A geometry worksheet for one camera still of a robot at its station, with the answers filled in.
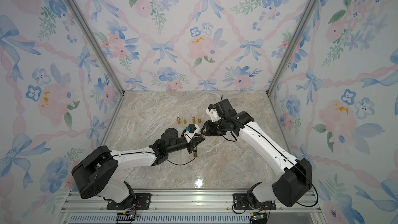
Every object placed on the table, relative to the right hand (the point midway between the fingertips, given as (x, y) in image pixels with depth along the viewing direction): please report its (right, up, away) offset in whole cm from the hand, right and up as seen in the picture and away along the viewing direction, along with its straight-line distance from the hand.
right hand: (204, 133), depth 77 cm
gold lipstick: (-16, +5, +24) cm, 29 cm away
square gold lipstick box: (-5, -11, +7) cm, 14 cm away
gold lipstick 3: (-1, -1, 0) cm, 2 cm away
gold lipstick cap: (-12, +4, +26) cm, 29 cm away
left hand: (+1, -2, +1) cm, 2 cm away
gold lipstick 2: (-6, +5, +24) cm, 25 cm away
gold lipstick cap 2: (-3, +4, +26) cm, 27 cm away
